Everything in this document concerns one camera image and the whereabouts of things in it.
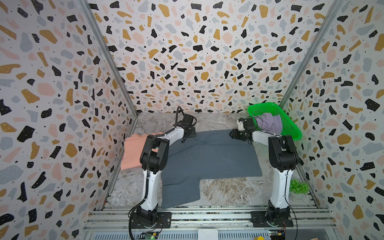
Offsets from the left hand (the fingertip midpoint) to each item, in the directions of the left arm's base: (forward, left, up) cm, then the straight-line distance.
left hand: (192, 129), depth 103 cm
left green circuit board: (-59, +19, -6) cm, 62 cm away
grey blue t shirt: (-17, -11, -6) cm, 21 cm away
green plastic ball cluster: (-39, -59, -2) cm, 71 cm away
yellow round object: (-61, -31, 0) cm, 69 cm away
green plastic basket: (+1, -70, -2) cm, 70 cm away
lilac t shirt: (+7, -55, -1) cm, 55 cm away
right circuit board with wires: (-60, -41, -7) cm, 73 cm away
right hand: (0, -28, -2) cm, 28 cm away
